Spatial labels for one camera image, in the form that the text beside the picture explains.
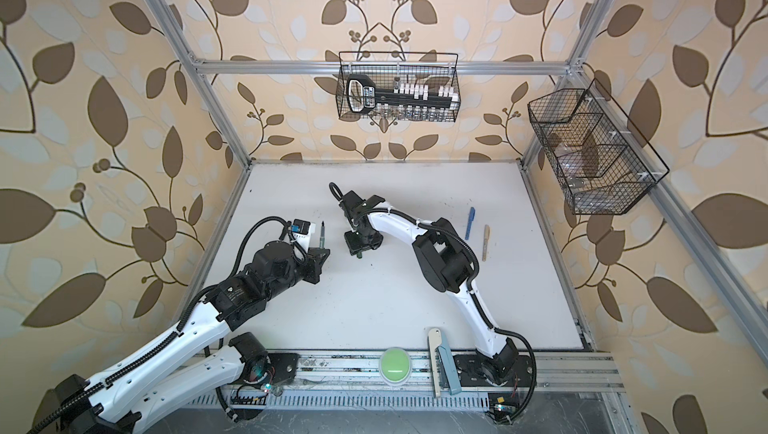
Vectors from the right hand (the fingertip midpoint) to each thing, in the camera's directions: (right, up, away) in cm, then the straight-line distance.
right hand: (357, 251), depth 95 cm
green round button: (+12, -26, -18) cm, 34 cm away
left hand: (-5, +4, -19) cm, 20 cm away
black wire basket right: (+64, +25, -21) cm, 72 cm away
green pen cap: (+1, -1, -1) cm, 2 cm away
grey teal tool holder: (+24, -25, -24) cm, 42 cm away
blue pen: (+40, +11, +10) cm, 42 cm away
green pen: (-6, +8, -20) cm, 23 cm away
